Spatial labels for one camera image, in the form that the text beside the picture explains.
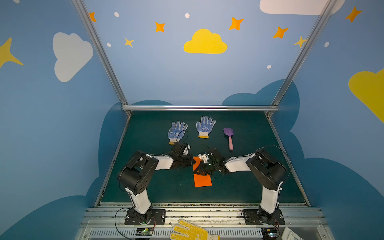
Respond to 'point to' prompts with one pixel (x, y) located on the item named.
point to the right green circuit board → (270, 233)
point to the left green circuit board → (144, 231)
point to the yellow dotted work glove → (195, 232)
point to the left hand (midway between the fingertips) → (197, 162)
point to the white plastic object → (288, 234)
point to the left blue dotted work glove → (175, 133)
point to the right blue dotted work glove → (205, 127)
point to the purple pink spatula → (229, 132)
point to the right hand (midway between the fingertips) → (193, 172)
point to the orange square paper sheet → (200, 180)
